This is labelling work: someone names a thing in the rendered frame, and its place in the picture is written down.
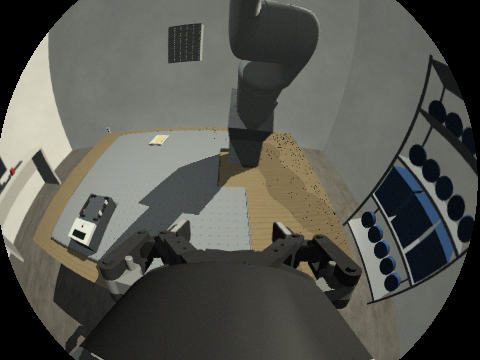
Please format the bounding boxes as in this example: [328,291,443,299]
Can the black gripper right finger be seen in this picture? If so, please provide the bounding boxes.
[245,222,362,309]

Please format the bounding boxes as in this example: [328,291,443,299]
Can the grey flat work mat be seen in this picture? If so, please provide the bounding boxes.
[50,130,252,262]

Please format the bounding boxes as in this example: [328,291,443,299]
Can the black dock with white console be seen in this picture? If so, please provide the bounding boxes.
[68,194,117,253]

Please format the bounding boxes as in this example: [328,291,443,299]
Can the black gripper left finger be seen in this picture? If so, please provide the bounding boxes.
[98,220,213,302]

